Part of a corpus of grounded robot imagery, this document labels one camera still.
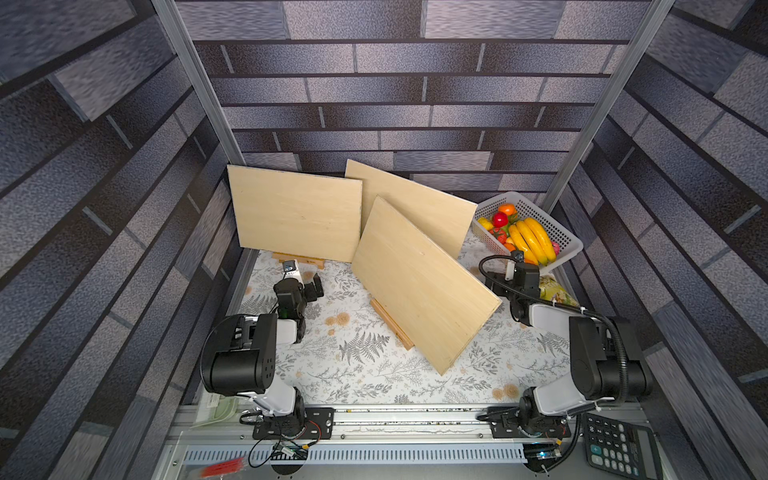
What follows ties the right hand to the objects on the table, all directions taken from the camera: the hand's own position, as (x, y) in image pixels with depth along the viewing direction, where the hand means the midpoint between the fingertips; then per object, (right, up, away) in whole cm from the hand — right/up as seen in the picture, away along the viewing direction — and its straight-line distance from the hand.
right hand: (503, 273), depth 96 cm
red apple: (+3, +19, +10) cm, 22 cm away
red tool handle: (-76, -44, -26) cm, 92 cm away
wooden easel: (-76, +5, +7) cm, 76 cm away
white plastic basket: (+26, +10, +7) cm, 29 cm away
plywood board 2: (-21, +17, -10) cm, 29 cm away
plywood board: (-67, +19, 0) cm, 69 cm away
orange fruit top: (+7, +23, +14) cm, 28 cm away
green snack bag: (+15, -5, -2) cm, 16 cm away
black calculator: (+17, -39, -27) cm, 51 cm away
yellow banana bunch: (+13, +12, +6) cm, 19 cm away
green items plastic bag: (-84, -33, -20) cm, 92 cm away
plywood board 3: (-25, -5, -22) cm, 34 cm away
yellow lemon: (-1, +17, +13) cm, 22 cm away
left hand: (-65, 0, -2) cm, 65 cm away
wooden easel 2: (-37, -14, -10) cm, 40 cm away
